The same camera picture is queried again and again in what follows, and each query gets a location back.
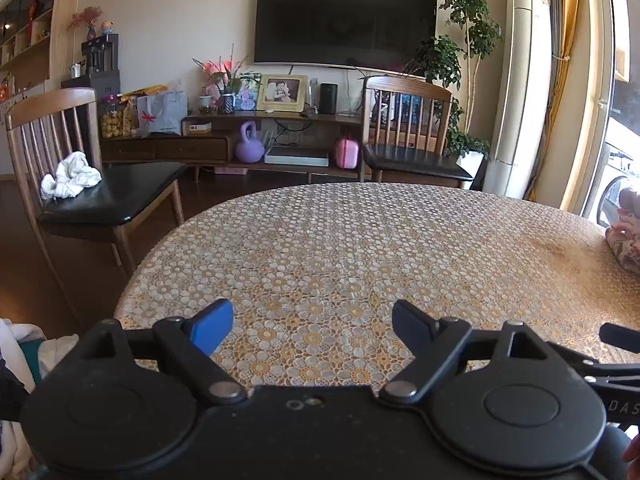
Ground yellow photo frame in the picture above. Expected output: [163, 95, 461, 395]
[257, 74, 309, 113]

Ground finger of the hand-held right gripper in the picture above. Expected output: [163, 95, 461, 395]
[599, 322, 640, 347]

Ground blue printed picture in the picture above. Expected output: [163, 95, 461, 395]
[397, 94, 426, 122]

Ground jar of gold chocolates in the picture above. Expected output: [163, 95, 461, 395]
[99, 95, 123, 138]

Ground sliding glass door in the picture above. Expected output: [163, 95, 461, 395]
[560, 0, 640, 226]

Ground small vase pink blossoms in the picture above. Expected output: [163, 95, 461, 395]
[70, 6, 103, 41]

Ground pile of light clothes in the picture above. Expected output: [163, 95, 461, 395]
[0, 317, 81, 480]

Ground potted pink flowers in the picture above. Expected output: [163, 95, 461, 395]
[192, 44, 251, 115]

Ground yellow cellophane snack bag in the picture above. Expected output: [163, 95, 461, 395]
[120, 85, 168, 136]

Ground washing machine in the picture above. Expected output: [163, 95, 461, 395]
[597, 140, 640, 226]

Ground wooden television cabinet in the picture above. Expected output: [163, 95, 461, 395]
[99, 110, 451, 185]

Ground white gift bag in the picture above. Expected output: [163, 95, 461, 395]
[136, 91, 189, 137]

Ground pink case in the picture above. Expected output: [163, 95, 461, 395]
[334, 135, 360, 170]

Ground purple kettlebell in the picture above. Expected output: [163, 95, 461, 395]
[235, 120, 266, 164]

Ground wooden chair black seat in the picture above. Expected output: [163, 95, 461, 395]
[361, 76, 475, 191]
[4, 87, 188, 321]

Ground white crumpled cloth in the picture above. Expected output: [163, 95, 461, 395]
[40, 151, 103, 201]

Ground small printed picture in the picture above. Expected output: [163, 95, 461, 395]
[235, 72, 262, 111]

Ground wooden shelf unit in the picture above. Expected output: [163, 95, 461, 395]
[0, 0, 83, 96]

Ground white flat box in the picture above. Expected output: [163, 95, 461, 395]
[263, 146, 330, 167]

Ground pile of floral clothes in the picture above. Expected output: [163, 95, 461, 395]
[605, 187, 640, 276]

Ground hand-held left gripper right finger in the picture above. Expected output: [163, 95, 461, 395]
[378, 299, 561, 406]

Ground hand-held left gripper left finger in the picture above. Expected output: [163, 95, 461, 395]
[82, 298, 248, 406]

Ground yellow grey curtain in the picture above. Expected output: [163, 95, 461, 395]
[520, 0, 586, 211]

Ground potted green tree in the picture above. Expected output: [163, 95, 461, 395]
[402, 0, 503, 191]

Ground black television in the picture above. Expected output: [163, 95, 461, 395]
[254, 0, 439, 68]

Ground black speaker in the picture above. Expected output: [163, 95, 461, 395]
[319, 82, 339, 115]

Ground white tower air conditioner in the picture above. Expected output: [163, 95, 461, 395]
[482, 0, 553, 200]

